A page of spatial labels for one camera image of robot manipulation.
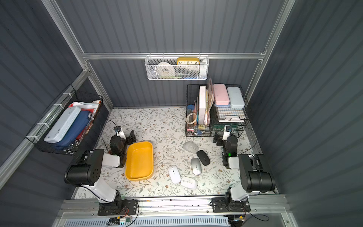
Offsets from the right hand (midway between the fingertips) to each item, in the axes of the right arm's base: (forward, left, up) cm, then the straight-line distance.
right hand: (225, 135), depth 93 cm
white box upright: (+11, +17, +18) cm, 27 cm away
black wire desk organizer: (+12, +11, +14) cm, 22 cm away
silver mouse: (-19, +20, -6) cm, 28 cm away
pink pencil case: (+19, +3, +18) cm, 26 cm away
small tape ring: (+18, +25, -1) cm, 31 cm away
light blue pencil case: (+22, -8, +14) cm, 27 cm away
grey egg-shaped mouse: (-6, +23, -5) cm, 24 cm away
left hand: (+1, +66, +3) cm, 66 cm away
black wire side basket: (+8, +83, +22) cm, 86 cm away
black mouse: (-13, +15, -7) cm, 21 cm away
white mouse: (-24, +33, -5) cm, 41 cm away
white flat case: (-17, +84, +28) cm, 90 cm away
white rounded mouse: (-29, +25, -5) cm, 38 cm away
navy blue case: (-13, +80, +25) cm, 84 cm away
